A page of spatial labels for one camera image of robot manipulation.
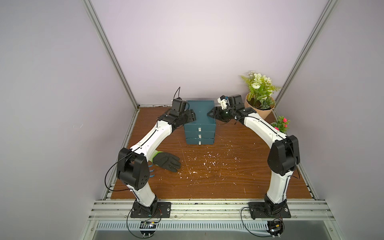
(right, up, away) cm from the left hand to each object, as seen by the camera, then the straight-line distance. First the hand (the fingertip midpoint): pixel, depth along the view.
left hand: (194, 114), depth 86 cm
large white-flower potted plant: (+44, +12, +12) cm, 47 cm away
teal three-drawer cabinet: (+4, -9, -3) cm, 11 cm away
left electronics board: (-23, -57, -14) cm, 63 cm away
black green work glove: (-18, -29, +4) cm, 34 cm away
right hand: (+9, +1, +1) cm, 9 cm away
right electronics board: (+40, -55, -15) cm, 70 cm away
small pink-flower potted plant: (+55, -6, +6) cm, 56 cm away
